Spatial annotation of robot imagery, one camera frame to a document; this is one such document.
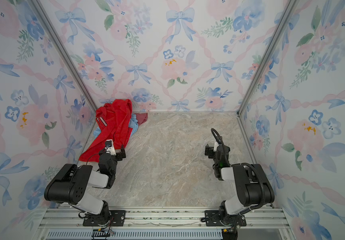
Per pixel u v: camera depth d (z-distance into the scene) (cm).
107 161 70
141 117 117
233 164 64
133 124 108
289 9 69
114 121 100
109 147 78
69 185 45
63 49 84
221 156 72
